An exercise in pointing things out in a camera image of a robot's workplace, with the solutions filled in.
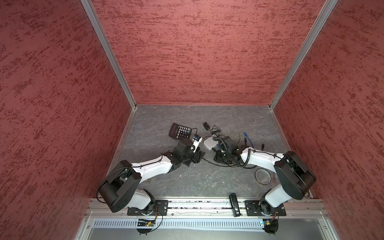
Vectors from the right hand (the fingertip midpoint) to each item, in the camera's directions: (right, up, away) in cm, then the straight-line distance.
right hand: (214, 162), depth 89 cm
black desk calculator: (-23, +17, +13) cm, 32 cm away
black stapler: (+8, -17, -16) cm, 25 cm away
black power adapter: (-4, +21, +17) cm, 28 cm away
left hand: (-9, +6, -2) cm, 11 cm away
